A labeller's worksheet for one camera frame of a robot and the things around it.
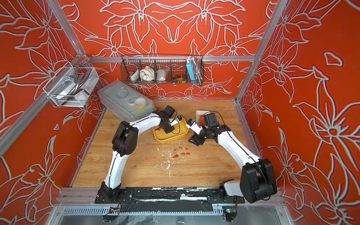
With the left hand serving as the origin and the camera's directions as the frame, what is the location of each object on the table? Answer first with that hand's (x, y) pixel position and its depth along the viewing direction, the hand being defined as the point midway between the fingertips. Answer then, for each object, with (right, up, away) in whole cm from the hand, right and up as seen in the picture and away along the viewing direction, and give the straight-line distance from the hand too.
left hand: (170, 126), depth 101 cm
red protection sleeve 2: (+9, -16, -13) cm, 23 cm away
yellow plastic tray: (+8, -1, -6) cm, 10 cm away
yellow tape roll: (-20, +17, -6) cm, 27 cm away
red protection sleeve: (+3, -18, -14) cm, 23 cm away
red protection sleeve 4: (+11, -14, -10) cm, 20 cm away
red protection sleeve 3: (+12, -16, -12) cm, 24 cm away
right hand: (+13, -3, -19) cm, 23 cm away
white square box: (+23, +7, +5) cm, 24 cm away
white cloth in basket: (-14, +35, -13) cm, 40 cm away
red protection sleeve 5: (+4, -15, -11) cm, 18 cm away
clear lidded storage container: (-32, +18, -5) cm, 37 cm away
